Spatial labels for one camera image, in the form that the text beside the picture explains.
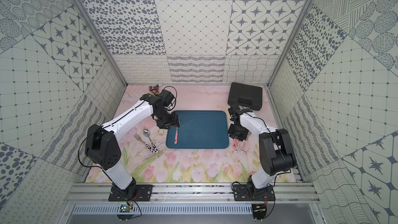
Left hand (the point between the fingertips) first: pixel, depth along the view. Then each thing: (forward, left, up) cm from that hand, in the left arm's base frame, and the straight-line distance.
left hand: (176, 124), depth 84 cm
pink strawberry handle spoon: (-4, -34, -13) cm, 37 cm away
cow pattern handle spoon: (0, +20, -11) cm, 23 cm away
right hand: (-4, -34, -10) cm, 36 cm away
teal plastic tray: (+4, -13, -13) cm, 18 cm away
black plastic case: (+26, -44, -5) cm, 51 cm away
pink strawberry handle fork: (-2, +1, -12) cm, 12 cm away
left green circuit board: (-37, +21, -15) cm, 45 cm away
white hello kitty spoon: (-8, -34, -13) cm, 38 cm away
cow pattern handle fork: (-3, +24, -11) cm, 27 cm away
